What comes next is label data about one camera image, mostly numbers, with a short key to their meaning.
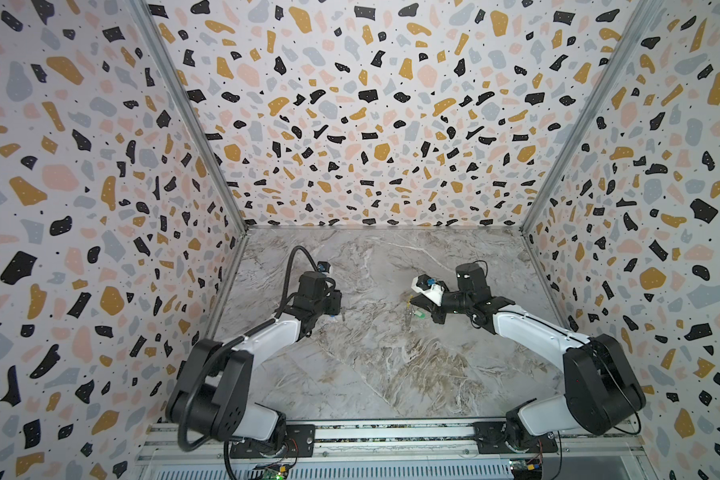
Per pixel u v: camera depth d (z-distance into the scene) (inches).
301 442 28.8
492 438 29.3
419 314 38.2
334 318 37.6
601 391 17.4
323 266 31.7
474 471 30.6
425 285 28.7
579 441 29.6
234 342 18.3
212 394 16.6
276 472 27.6
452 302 29.7
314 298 27.8
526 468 28.2
